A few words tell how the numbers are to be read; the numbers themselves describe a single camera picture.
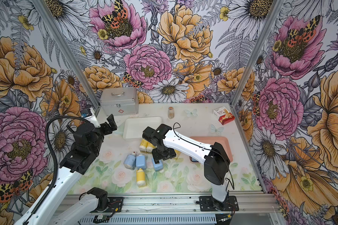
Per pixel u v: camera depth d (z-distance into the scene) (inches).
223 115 42.9
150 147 34.5
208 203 29.1
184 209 28.7
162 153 25.8
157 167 32.1
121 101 42.4
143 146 34.8
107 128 24.6
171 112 43.7
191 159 33.8
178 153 28.2
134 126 43.6
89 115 22.4
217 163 17.7
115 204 29.3
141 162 32.7
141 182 29.4
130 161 32.5
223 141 38.2
